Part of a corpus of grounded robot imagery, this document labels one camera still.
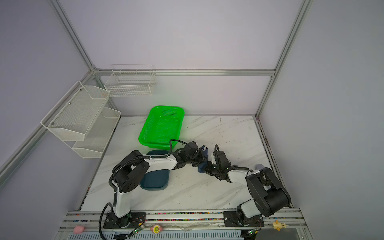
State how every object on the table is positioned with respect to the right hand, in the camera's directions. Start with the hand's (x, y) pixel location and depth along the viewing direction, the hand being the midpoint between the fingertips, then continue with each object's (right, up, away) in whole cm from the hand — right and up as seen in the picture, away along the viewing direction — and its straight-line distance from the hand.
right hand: (201, 168), depth 90 cm
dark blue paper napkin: (+1, +2, -3) cm, 4 cm away
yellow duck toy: (+35, -22, -21) cm, 46 cm away
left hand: (+5, +6, -1) cm, 8 cm away
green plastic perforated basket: (-29, +28, +25) cm, 48 cm away
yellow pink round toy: (-22, -22, -22) cm, 38 cm away
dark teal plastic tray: (-25, -4, -9) cm, 27 cm away
